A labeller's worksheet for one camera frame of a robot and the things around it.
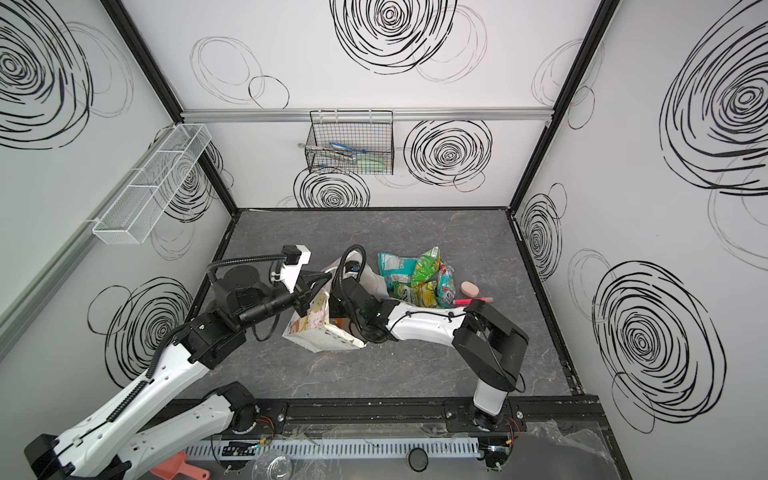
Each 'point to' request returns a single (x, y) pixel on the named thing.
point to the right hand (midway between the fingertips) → (322, 298)
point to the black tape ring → (418, 459)
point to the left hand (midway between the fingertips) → (330, 276)
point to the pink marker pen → (464, 301)
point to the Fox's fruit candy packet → (446, 291)
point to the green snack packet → (428, 262)
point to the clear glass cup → (272, 465)
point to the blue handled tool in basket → (341, 147)
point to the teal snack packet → (396, 269)
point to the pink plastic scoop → (176, 468)
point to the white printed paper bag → (316, 330)
